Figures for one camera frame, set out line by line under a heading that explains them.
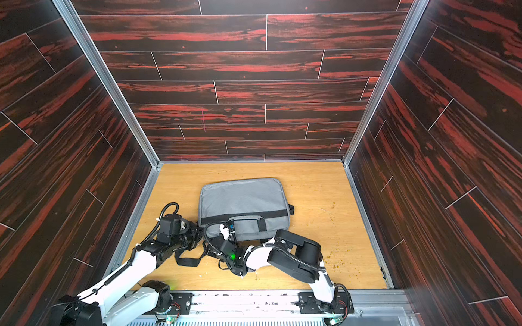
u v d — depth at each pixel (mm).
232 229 799
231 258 671
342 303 719
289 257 418
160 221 651
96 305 420
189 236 732
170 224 646
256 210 928
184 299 750
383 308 739
